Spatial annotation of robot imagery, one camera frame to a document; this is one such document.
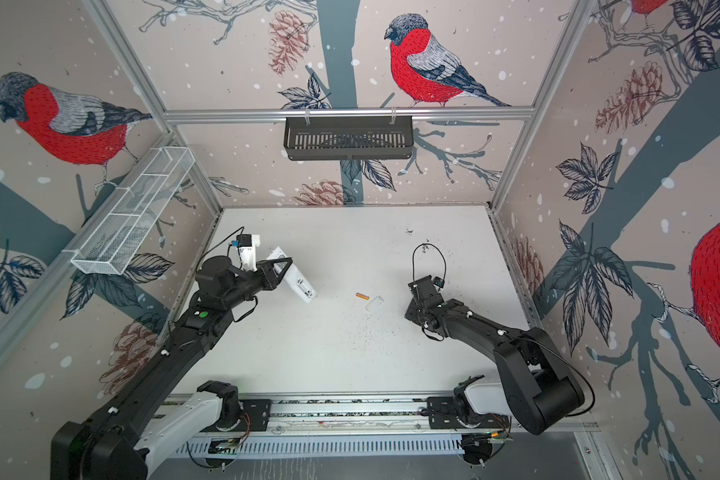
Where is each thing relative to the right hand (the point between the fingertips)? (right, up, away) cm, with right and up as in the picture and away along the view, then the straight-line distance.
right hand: (412, 315), depth 91 cm
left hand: (-34, +18, -16) cm, 42 cm away
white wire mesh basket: (-77, +25, -17) cm, 83 cm away
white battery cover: (-12, +2, +4) cm, 13 cm away
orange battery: (-16, +5, +5) cm, 17 cm away
